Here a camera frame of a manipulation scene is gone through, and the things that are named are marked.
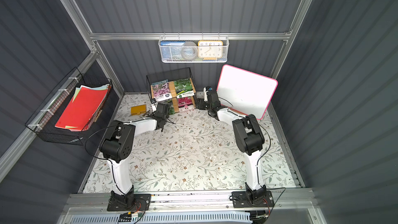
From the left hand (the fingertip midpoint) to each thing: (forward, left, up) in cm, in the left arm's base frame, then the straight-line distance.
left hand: (158, 110), depth 102 cm
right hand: (+4, -29, +6) cm, 30 cm away
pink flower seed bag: (+10, -17, -5) cm, 20 cm away
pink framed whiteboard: (0, -54, +16) cm, 57 cm away
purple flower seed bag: (+8, -2, +10) cm, 13 cm away
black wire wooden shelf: (+9, -11, +10) cm, 17 cm away
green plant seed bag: (+11, -17, +10) cm, 22 cm away
